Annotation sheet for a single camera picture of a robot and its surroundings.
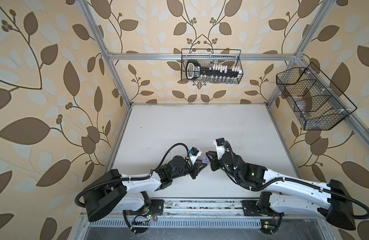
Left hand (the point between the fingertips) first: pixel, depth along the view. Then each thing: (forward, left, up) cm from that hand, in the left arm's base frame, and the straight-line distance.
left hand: (206, 163), depth 76 cm
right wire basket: (+25, -54, +21) cm, 63 cm away
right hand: (+2, 0, +5) cm, 5 cm away
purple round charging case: (+2, +1, 0) cm, 2 cm away
